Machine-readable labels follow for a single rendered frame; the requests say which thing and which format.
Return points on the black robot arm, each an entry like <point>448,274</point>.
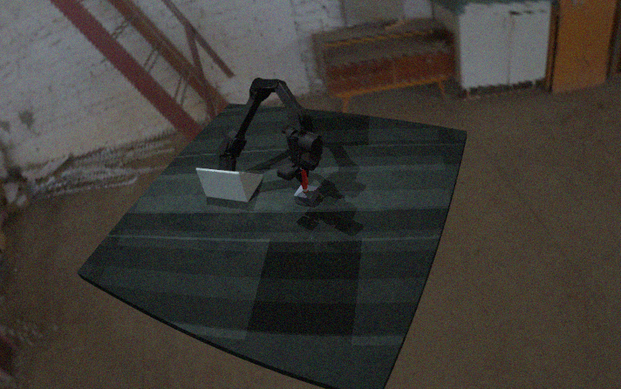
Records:
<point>302,135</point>

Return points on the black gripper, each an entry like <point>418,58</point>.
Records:
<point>292,170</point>

